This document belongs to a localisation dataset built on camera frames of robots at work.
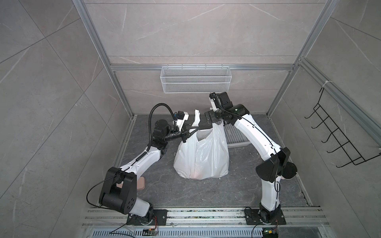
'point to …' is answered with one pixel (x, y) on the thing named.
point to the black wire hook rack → (352, 154)
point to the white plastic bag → (204, 153)
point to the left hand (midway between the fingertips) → (200, 127)
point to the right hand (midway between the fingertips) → (216, 112)
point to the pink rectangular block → (141, 183)
